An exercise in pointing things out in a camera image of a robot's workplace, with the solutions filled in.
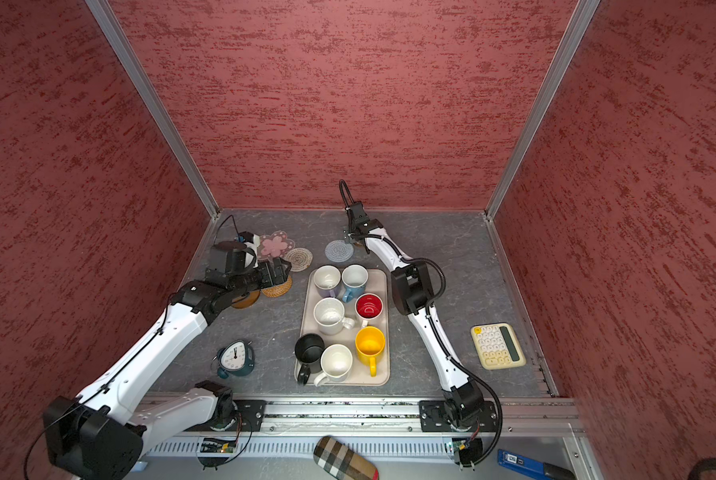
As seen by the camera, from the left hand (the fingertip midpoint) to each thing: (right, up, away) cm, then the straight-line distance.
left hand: (277, 274), depth 80 cm
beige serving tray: (+18, -18, +6) cm, 26 cm away
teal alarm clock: (-11, -23, -1) cm, 26 cm away
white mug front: (+16, -25, +1) cm, 30 cm away
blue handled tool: (+62, -42, -15) cm, 76 cm away
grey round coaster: (+14, +5, +27) cm, 31 cm away
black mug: (+8, -22, +3) cm, 23 cm away
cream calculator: (+63, -22, +5) cm, 67 cm away
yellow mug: (+26, -21, +5) cm, 33 cm away
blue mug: (+21, -3, +15) cm, 26 cm away
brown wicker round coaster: (-5, -7, +17) cm, 20 cm away
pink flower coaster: (-9, +7, +27) cm, 29 cm away
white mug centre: (+13, -14, +10) cm, 22 cm away
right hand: (+23, +12, +33) cm, 42 cm away
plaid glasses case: (+18, -41, -14) cm, 47 cm away
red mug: (+25, -11, +10) cm, 29 cm away
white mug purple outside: (+11, -4, +17) cm, 21 cm away
